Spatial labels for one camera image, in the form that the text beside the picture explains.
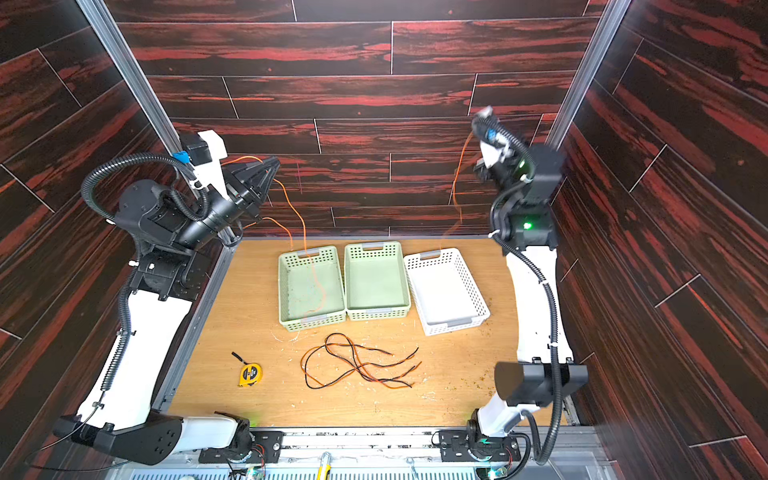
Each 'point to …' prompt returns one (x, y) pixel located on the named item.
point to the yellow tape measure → (251, 373)
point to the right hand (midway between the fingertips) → (503, 123)
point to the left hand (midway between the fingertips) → (278, 163)
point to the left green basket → (310, 288)
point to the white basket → (446, 295)
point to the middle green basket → (376, 284)
